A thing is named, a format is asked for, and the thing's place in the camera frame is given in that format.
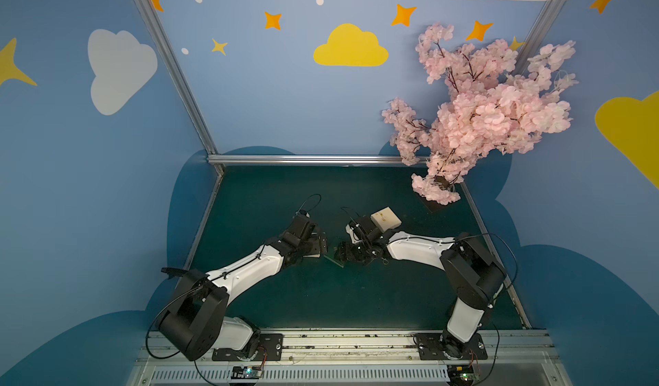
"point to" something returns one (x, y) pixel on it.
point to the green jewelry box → (332, 256)
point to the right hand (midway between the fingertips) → (344, 254)
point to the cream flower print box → (386, 220)
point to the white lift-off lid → (313, 256)
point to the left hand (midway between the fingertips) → (322, 240)
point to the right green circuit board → (461, 375)
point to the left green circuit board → (246, 372)
